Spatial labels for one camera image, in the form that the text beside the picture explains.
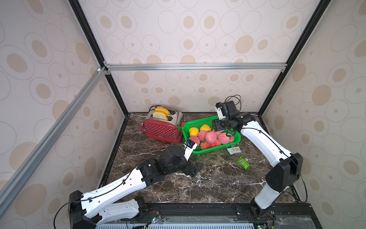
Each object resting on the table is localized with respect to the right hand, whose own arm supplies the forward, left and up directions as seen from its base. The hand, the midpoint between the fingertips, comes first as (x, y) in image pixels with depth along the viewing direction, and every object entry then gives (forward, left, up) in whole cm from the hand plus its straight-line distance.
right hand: (216, 124), depth 84 cm
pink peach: (+2, +8, -13) cm, 15 cm away
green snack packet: (-13, -19, -22) cm, 32 cm away
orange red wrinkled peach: (-4, -2, -15) cm, 16 cm away
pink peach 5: (+4, -4, -14) cm, 15 cm away
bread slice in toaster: (+9, +35, -1) cm, 36 cm away
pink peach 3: (-2, -6, -12) cm, 14 cm away
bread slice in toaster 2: (+7, +31, -3) cm, 32 cm away
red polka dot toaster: (+1, +35, -8) cm, 36 cm away
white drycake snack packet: (-4, -15, -22) cm, 27 cm away
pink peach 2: (-2, +2, -9) cm, 10 cm away
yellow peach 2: (+8, +5, -13) cm, 16 cm away
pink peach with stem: (-1, +12, -14) cm, 19 cm away
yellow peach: (+6, +13, -15) cm, 21 cm away
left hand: (-25, +10, +1) cm, 27 cm away
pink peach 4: (0, -12, -15) cm, 19 cm away
